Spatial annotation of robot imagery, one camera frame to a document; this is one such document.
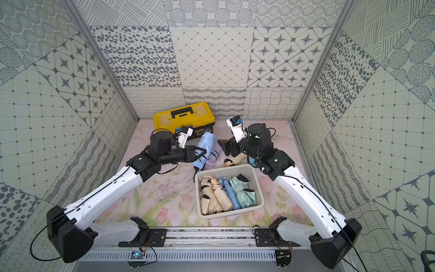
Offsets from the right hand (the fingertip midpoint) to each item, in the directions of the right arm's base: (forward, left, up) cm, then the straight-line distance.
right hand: (227, 139), depth 69 cm
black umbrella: (+2, +17, -31) cm, 35 cm away
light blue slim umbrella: (-17, -4, -26) cm, 31 cm away
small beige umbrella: (-19, +1, -21) cm, 28 cm away
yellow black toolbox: (+29, +17, -15) cm, 37 cm away
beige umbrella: (-20, +7, -20) cm, 29 cm away
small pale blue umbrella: (0, +9, -2) cm, 9 cm away
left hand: (-3, +9, -2) cm, 10 cm away
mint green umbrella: (-16, -9, -23) cm, 30 cm away
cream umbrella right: (+8, -8, -28) cm, 30 cm away
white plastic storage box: (-12, 0, -26) cm, 28 cm away
